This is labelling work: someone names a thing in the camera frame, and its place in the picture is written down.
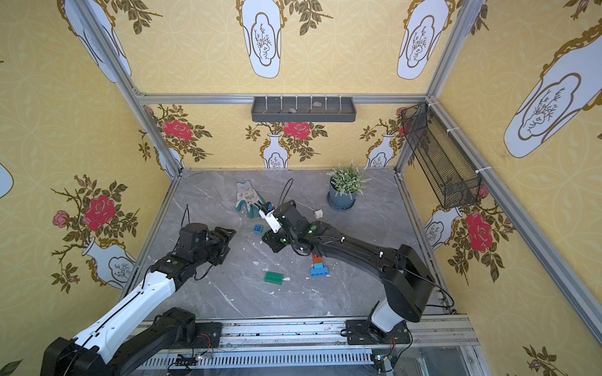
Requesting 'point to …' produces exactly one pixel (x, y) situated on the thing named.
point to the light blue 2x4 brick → (320, 272)
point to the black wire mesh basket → (454, 181)
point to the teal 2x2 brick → (318, 265)
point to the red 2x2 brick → (314, 255)
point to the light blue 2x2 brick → (258, 229)
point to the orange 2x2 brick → (317, 260)
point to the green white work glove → (246, 193)
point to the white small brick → (318, 214)
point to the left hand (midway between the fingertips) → (239, 235)
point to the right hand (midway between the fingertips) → (265, 240)
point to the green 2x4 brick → (273, 277)
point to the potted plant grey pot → (346, 182)
